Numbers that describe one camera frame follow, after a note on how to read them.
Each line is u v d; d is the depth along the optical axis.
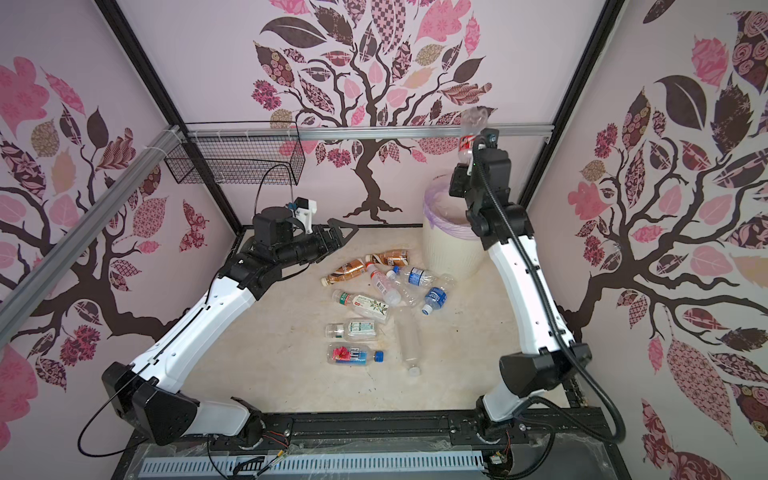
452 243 0.87
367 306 0.92
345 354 0.82
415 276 1.00
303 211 0.64
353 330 0.85
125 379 0.39
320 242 0.62
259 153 0.95
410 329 0.92
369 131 0.93
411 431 0.75
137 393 0.38
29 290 0.51
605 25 0.71
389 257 1.05
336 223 0.63
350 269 1.00
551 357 0.40
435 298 0.92
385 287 0.96
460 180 0.61
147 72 0.76
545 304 0.42
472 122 0.70
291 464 0.70
